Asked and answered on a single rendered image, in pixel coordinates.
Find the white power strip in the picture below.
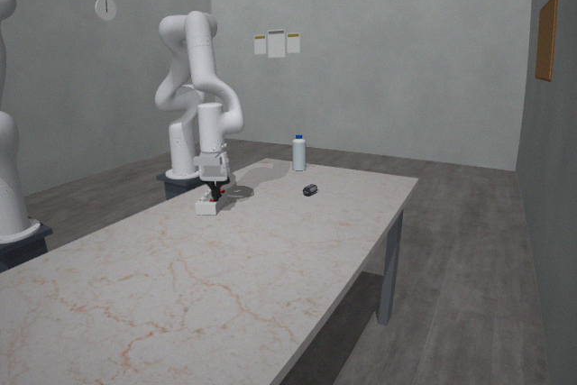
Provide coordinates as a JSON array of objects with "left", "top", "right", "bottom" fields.
[{"left": 195, "top": 188, "right": 243, "bottom": 215}]

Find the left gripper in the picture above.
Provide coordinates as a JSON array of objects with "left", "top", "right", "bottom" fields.
[{"left": 199, "top": 150, "right": 230, "bottom": 200}]

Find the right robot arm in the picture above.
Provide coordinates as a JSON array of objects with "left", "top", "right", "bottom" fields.
[{"left": 0, "top": 0, "right": 41, "bottom": 243}]

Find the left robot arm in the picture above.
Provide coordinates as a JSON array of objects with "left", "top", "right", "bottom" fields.
[{"left": 155, "top": 11, "right": 244, "bottom": 179}]

